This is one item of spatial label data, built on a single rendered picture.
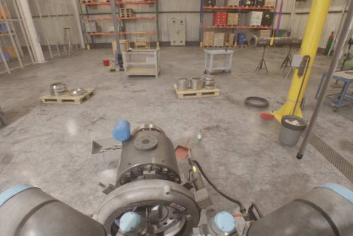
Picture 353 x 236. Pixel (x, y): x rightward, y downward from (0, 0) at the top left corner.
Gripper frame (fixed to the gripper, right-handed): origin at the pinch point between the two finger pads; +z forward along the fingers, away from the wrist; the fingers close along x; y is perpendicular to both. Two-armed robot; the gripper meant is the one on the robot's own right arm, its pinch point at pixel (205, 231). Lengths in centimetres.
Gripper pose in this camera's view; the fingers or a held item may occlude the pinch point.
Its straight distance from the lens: 131.7
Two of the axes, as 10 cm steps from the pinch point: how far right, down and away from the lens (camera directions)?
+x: 9.8, 0.2, 1.9
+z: -1.6, 6.3, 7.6
